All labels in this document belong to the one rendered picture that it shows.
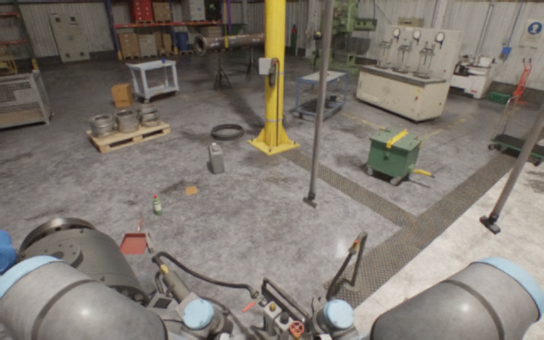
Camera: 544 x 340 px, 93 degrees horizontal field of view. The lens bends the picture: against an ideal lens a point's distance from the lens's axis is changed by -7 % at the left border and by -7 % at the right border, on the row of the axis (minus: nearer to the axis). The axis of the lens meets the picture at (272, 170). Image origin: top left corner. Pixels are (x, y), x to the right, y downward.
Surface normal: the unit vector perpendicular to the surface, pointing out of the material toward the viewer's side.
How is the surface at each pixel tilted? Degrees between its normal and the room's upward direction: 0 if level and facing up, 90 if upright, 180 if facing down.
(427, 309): 38
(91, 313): 29
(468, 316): 24
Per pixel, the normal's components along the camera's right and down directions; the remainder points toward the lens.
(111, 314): 0.61, -0.68
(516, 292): 0.18, -0.59
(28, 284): -0.10, -0.72
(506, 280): 0.04, -0.82
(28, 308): -0.22, -0.45
